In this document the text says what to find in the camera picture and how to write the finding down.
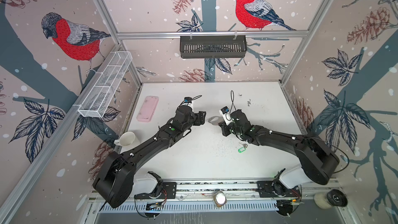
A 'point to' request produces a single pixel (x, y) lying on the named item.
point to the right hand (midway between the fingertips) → (220, 121)
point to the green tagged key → (242, 149)
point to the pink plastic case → (147, 109)
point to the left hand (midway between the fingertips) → (203, 110)
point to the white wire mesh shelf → (105, 84)
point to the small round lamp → (219, 199)
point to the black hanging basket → (213, 46)
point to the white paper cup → (126, 140)
